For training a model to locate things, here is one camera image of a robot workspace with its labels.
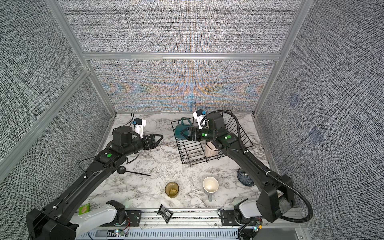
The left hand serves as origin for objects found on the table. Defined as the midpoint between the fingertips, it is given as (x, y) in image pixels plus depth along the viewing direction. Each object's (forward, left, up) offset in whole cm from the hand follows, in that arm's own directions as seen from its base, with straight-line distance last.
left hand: (159, 136), depth 74 cm
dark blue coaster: (-14, -46, -24) cm, 54 cm away
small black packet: (-29, -2, -24) cm, 38 cm away
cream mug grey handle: (-17, -26, -23) cm, 38 cm away
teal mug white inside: (+3, -10, +3) cm, 11 cm away
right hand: (+2, -13, +1) cm, 14 cm away
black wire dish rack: (+5, -18, -25) cm, 32 cm away
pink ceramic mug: (0, -27, -16) cm, 32 cm away
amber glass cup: (-17, -4, -25) cm, 31 cm away
